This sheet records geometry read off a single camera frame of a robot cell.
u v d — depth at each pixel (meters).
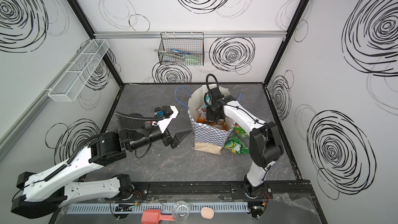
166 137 0.48
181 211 0.69
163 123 0.48
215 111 0.65
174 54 0.85
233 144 0.86
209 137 0.75
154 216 0.67
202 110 0.85
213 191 0.76
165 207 0.64
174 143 0.51
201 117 0.94
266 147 0.46
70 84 0.74
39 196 0.39
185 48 0.89
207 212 0.68
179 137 0.49
